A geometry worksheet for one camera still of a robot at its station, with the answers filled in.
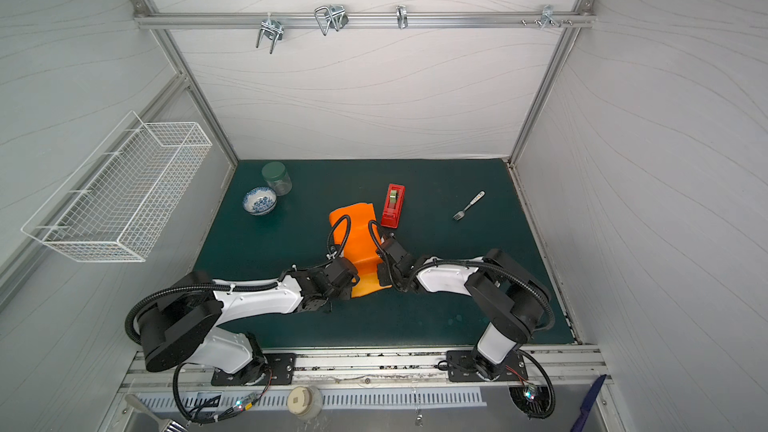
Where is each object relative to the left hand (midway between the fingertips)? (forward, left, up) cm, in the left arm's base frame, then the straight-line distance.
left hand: (351, 278), depth 89 cm
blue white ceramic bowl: (+28, +37, +1) cm, 46 cm away
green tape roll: (+27, -12, +6) cm, 30 cm away
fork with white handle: (+25, -36, 0) cm, 44 cm away
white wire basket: (+4, +52, +31) cm, 61 cm away
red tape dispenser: (+24, -12, +5) cm, 27 cm away
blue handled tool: (-28, -60, -1) cm, 67 cm away
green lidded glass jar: (+32, +29, +10) cm, 45 cm away
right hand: (+6, -11, +1) cm, 12 cm away
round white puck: (-31, +5, +11) cm, 33 cm away
